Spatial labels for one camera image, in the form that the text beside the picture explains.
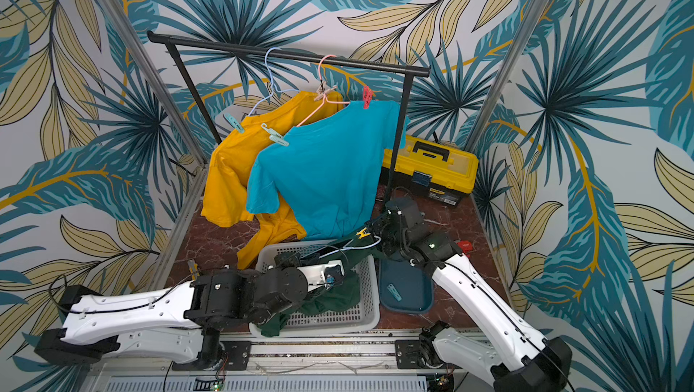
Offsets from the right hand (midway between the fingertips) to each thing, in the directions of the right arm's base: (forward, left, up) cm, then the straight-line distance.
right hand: (363, 224), depth 74 cm
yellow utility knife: (-2, +54, -21) cm, 59 cm away
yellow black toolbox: (+24, -31, -7) cm, 39 cm away
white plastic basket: (-18, 0, -23) cm, 29 cm away
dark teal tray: (-10, -13, -21) cm, 27 cm away
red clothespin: (+48, -4, +9) cm, 49 cm away
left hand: (-11, +13, +4) cm, 18 cm away
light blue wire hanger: (+50, +29, +11) cm, 59 cm away
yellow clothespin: (-2, 0, -1) cm, 3 cm away
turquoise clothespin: (-11, -10, -22) cm, 27 cm away
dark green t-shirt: (-14, +8, -17) cm, 23 cm away
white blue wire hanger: (-10, +5, +6) cm, 13 cm away
